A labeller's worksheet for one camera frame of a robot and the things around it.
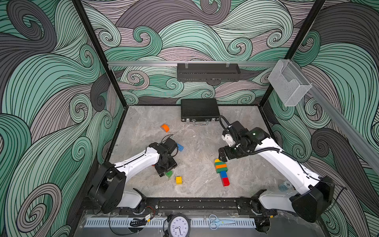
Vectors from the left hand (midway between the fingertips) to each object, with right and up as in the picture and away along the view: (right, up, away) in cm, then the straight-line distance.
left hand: (172, 168), depth 82 cm
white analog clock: (+4, -20, -16) cm, 26 cm away
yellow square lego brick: (+4, -5, -3) cm, 7 cm away
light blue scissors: (+22, -21, -13) cm, 33 cm away
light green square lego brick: (-2, -3, -1) cm, 3 cm away
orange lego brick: (+27, 0, +3) cm, 27 cm away
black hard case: (+19, +34, +30) cm, 49 cm away
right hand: (+28, +9, -7) cm, 31 cm away
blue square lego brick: (+29, -4, +2) cm, 30 cm away
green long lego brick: (+29, +1, +6) cm, 30 cm away
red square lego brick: (+30, -7, -2) cm, 30 cm away
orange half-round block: (-7, +22, +22) cm, 32 cm away
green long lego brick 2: (+29, -2, +3) cm, 29 cm away
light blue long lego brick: (+4, +9, +12) cm, 16 cm away
